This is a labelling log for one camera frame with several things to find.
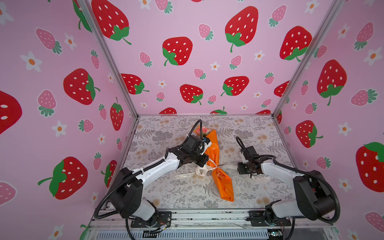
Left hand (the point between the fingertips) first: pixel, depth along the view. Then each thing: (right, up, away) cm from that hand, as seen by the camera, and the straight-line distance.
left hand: (208, 158), depth 82 cm
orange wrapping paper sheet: (+8, -11, -3) cm, 14 cm away
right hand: (+21, -8, +10) cm, 24 cm away
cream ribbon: (-3, -7, +3) cm, 8 cm away
